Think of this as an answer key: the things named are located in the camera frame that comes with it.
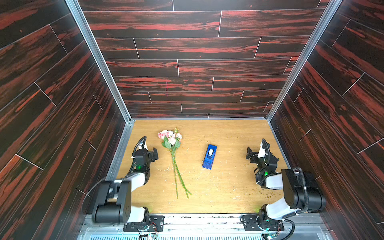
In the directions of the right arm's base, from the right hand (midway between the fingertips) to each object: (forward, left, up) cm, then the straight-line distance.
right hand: (259, 148), depth 92 cm
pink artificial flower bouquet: (+6, +56, -3) cm, 57 cm away
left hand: (-3, +70, 0) cm, 71 cm away
